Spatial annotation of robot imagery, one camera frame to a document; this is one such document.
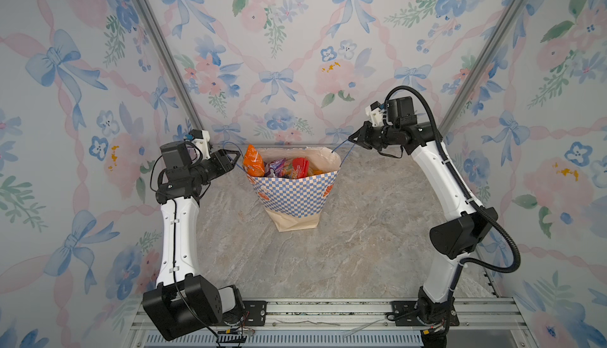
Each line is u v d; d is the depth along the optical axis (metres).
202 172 0.61
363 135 0.68
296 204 0.81
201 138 0.66
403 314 0.72
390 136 0.65
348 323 0.73
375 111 0.72
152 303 0.37
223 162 0.64
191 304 0.40
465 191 0.49
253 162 0.82
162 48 0.84
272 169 0.80
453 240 0.48
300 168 0.82
